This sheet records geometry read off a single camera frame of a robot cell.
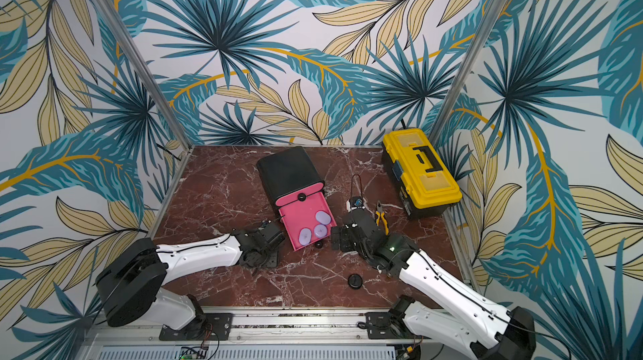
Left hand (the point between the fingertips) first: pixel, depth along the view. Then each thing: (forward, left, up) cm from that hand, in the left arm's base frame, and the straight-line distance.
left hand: (269, 262), depth 86 cm
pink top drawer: (+18, -10, +15) cm, 26 cm away
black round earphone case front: (-6, -29, +2) cm, 30 cm away
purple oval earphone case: (+15, -18, +6) cm, 24 cm away
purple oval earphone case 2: (+7, -12, +6) cm, 15 cm away
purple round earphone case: (+10, -18, +5) cm, 21 cm away
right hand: (+5, -25, +16) cm, 30 cm away
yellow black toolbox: (+22, -53, +18) cm, 60 cm away
